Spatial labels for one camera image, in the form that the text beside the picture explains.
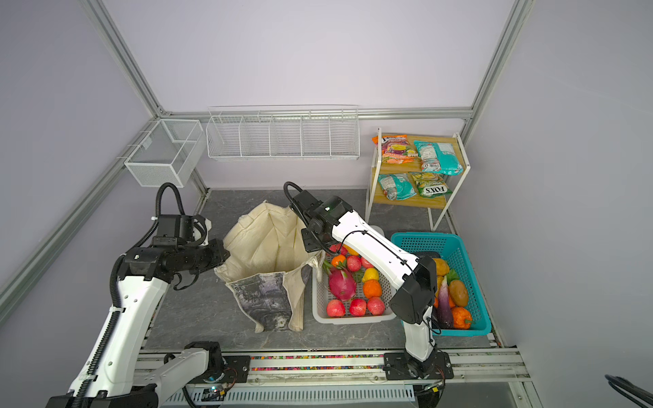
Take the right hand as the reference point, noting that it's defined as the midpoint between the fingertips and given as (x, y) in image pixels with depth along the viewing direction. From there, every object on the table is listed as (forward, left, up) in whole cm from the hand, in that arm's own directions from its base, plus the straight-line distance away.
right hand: (317, 244), depth 78 cm
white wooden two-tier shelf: (+19, -33, +13) cm, 40 cm away
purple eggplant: (-16, -42, -22) cm, 50 cm away
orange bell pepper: (-18, -44, -14) cm, 50 cm away
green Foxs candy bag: (+28, -42, -1) cm, 51 cm away
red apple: (-15, -6, -15) cm, 21 cm away
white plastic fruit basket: (-10, -1, -16) cm, 18 cm away
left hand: (-6, +25, +4) cm, 26 cm away
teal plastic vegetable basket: (+8, -49, -15) cm, 52 cm away
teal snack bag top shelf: (+23, -39, +15) cm, 48 cm away
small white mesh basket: (+37, +60, +7) cm, 71 cm away
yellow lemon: (-2, -18, -16) cm, 24 cm away
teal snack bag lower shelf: (+27, -29, -1) cm, 39 cm away
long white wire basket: (+44, +15, +11) cm, 48 cm away
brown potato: (-11, -44, -11) cm, 47 cm away
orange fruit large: (-9, -18, -14) cm, 24 cm away
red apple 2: (-15, -13, -14) cm, 24 cm away
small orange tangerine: (+3, -6, -14) cm, 16 cm away
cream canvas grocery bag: (+1, +19, -13) cm, 23 cm away
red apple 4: (+1, -12, -14) cm, 18 cm away
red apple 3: (-14, -19, -15) cm, 27 cm away
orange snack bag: (+27, -26, +16) cm, 40 cm away
